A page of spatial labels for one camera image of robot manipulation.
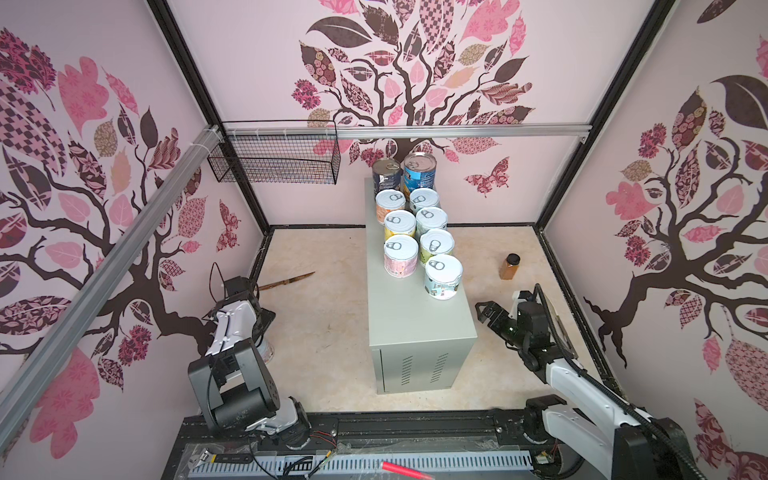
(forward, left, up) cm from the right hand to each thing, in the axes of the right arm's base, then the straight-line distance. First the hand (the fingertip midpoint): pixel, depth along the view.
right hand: (485, 308), depth 87 cm
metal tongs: (-3, -25, -9) cm, 27 cm away
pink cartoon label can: (-11, +64, -4) cm, 65 cm away
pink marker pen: (-38, +26, -8) cm, 47 cm away
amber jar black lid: (+16, -12, -1) cm, 20 cm away
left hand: (-7, +67, -2) cm, 68 cm away
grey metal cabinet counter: (-20, +23, +25) cm, 40 cm away
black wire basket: (+44, +65, +26) cm, 83 cm away
